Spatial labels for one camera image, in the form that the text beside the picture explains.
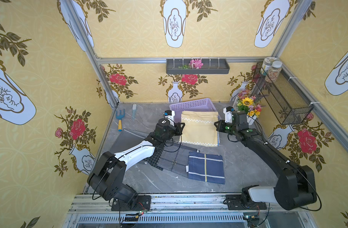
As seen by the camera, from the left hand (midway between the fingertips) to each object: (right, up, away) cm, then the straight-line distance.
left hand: (180, 122), depth 85 cm
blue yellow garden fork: (-45, -1, +23) cm, 50 cm away
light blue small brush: (-37, +9, +32) cm, 50 cm away
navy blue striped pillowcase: (+16, -28, +1) cm, 32 cm away
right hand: (+24, 0, +2) cm, 24 cm away
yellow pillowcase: (+11, -4, -2) cm, 12 cm away
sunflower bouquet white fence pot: (+47, +11, +10) cm, 49 cm away
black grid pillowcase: (-16, -23, +4) cm, 29 cm away
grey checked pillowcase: (-4, -23, +5) cm, 24 cm away
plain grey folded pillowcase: (-38, -13, +16) cm, 43 cm away
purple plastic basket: (+22, +12, +33) cm, 41 cm away
